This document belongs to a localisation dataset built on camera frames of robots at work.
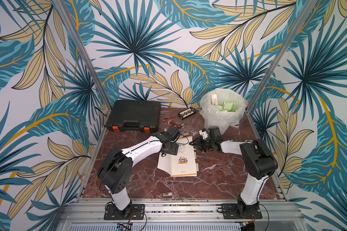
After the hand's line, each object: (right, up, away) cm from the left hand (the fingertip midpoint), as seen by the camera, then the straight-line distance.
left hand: (169, 150), depth 88 cm
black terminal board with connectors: (+13, +25, +26) cm, 38 cm away
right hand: (+13, +4, +6) cm, 15 cm away
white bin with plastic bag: (+35, +27, +7) cm, 45 cm away
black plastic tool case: (-26, +23, +16) cm, 38 cm away
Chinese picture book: (+9, -9, +1) cm, 13 cm away
